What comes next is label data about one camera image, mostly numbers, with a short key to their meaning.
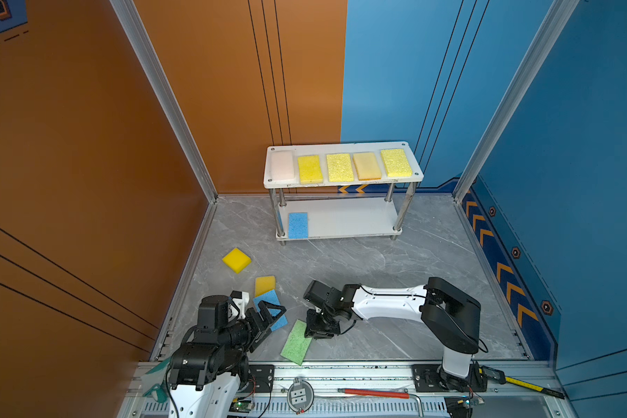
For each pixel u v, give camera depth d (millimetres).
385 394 710
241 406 703
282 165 793
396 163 809
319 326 719
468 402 698
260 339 674
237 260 984
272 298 847
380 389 718
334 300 656
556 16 700
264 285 917
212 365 479
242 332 595
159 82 827
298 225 998
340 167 791
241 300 671
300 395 645
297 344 785
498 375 726
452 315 477
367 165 795
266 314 621
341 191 1243
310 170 787
